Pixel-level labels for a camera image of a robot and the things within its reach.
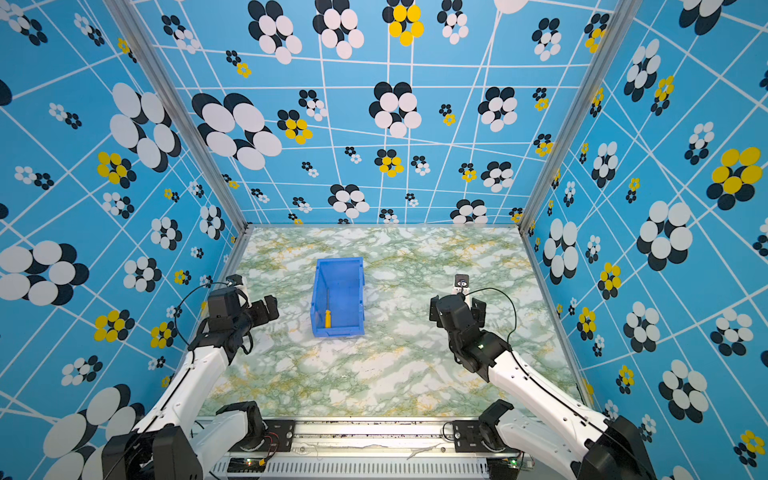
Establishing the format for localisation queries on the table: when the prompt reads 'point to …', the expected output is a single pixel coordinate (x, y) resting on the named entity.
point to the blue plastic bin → (338, 287)
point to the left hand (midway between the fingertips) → (261, 301)
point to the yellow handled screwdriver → (328, 319)
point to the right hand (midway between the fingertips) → (456, 299)
